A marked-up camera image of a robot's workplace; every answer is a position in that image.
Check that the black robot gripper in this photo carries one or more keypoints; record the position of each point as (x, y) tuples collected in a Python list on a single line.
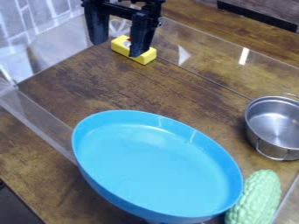
[(146, 21)]

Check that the yellow brick with label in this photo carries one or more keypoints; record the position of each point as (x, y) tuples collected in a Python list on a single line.
[(120, 46)]

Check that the blue plastic tray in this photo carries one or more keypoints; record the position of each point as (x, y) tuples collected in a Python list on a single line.
[(155, 167)]

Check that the stainless steel pot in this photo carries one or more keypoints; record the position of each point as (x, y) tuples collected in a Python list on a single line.
[(273, 126)]

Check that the green bitter gourd toy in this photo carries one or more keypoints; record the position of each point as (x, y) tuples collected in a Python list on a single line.
[(258, 203)]

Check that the clear acrylic enclosure wall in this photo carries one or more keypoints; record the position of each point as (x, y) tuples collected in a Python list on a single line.
[(225, 60)]

